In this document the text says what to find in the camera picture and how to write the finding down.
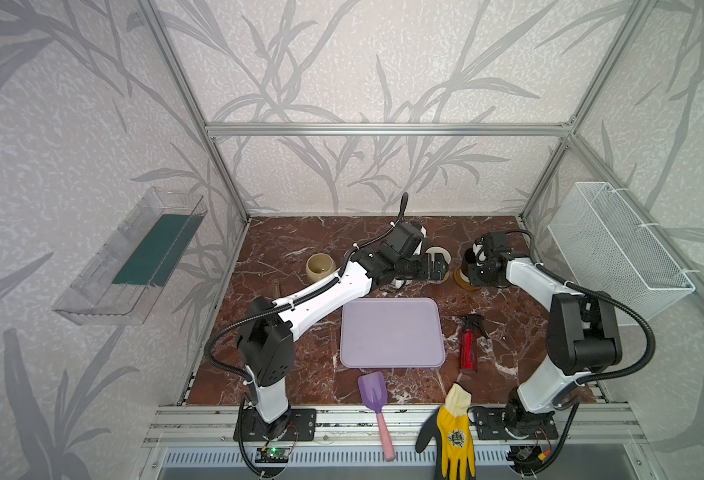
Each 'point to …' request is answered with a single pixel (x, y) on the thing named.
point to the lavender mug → (446, 257)
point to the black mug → (469, 258)
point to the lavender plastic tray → (391, 332)
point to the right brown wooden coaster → (463, 282)
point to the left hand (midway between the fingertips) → (441, 261)
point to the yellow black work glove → (449, 427)
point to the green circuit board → (272, 455)
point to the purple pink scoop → (373, 389)
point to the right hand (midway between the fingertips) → (477, 268)
